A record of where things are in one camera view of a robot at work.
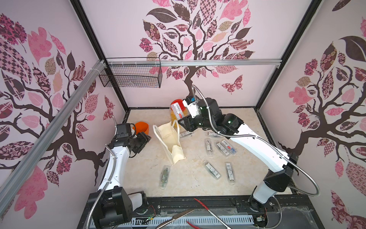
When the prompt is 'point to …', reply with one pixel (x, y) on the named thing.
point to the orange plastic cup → (141, 127)
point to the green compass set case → (166, 171)
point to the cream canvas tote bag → (168, 136)
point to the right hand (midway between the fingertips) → (181, 118)
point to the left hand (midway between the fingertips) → (148, 142)
